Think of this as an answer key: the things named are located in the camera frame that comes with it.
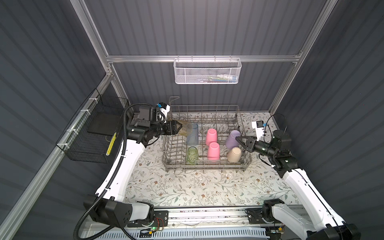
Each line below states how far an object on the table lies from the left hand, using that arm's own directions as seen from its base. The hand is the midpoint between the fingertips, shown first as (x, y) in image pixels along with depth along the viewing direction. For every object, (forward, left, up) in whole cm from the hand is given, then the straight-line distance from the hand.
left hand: (176, 125), depth 73 cm
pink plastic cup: (-5, -20, -19) cm, 28 cm away
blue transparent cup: (+8, -8, -20) cm, 23 cm away
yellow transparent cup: (+12, -4, -18) cm, 23 cm away
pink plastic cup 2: (+5, -20, -18) cm, 27 cm away
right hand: (-8, -30, -3) cm, 31 cm away
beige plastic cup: (-9, -31, -18) cm, 37 cm away
